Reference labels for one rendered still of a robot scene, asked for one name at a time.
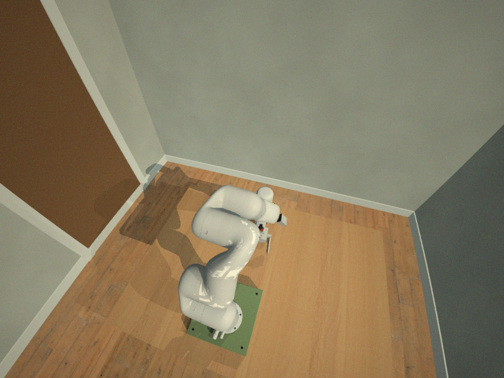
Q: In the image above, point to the grey power strip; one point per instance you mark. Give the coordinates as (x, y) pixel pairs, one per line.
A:
(263, 237)

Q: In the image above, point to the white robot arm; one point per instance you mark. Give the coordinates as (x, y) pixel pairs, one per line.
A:
(206, 293)

